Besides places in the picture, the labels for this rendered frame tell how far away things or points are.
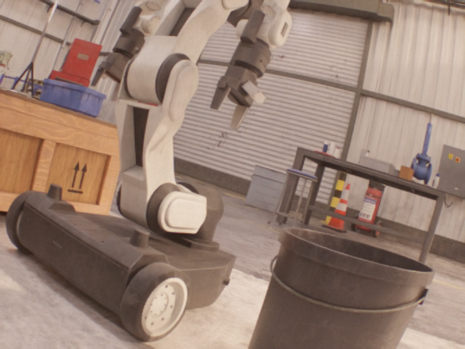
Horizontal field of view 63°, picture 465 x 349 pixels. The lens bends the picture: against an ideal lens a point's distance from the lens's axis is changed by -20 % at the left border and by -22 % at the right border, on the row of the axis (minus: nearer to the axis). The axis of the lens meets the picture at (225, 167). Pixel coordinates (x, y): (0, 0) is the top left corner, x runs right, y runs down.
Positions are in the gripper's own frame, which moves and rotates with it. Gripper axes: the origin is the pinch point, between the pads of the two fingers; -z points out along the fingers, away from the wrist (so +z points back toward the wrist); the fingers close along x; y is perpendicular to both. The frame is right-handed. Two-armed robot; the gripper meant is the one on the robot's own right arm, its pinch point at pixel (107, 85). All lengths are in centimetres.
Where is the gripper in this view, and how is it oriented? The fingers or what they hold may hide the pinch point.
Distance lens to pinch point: 138.6
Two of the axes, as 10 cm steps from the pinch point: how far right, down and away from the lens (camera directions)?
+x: -4.2, -3.3, -8.5
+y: 8.3, 2.5, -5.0
